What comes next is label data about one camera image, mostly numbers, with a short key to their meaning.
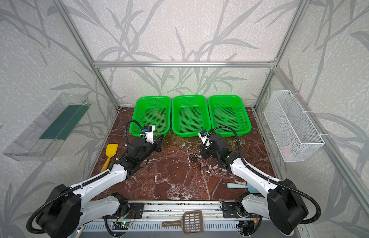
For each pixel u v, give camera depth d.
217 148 0.63
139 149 0.65
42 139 0.64
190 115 1.16
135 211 0.73
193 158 0.93
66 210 0.40
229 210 0.73
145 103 1.16
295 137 0.61
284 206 0.40
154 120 1.12
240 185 0.82
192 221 0.71
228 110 1.19
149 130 0.69
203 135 0.72
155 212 0.74
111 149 0.96
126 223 0.71
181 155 0.93
